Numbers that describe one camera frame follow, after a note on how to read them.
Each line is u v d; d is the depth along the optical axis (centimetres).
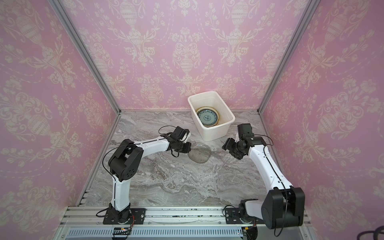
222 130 90
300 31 76
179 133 79
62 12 72
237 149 68
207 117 109
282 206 40
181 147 85
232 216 73
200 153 97
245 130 65
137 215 74
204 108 112
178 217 76
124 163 53
